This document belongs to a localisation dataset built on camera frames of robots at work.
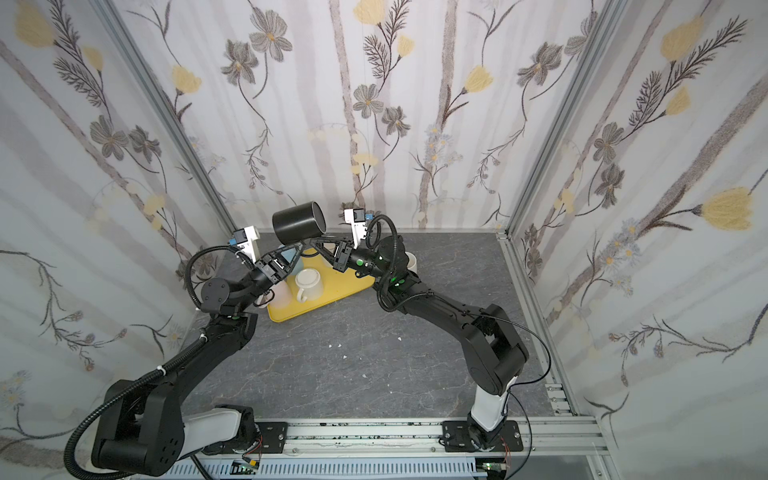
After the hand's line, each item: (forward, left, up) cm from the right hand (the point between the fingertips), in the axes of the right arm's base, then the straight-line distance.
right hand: (307, 236), depth 63 cm
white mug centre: (+8, +7, -34) cm, 36 cm away
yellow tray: (+13, 0, -41) cm, 43 cm away
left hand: (0, +3, -3) cm, 4 cm away
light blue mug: (-2, +5, -5) cm, 7 cm away
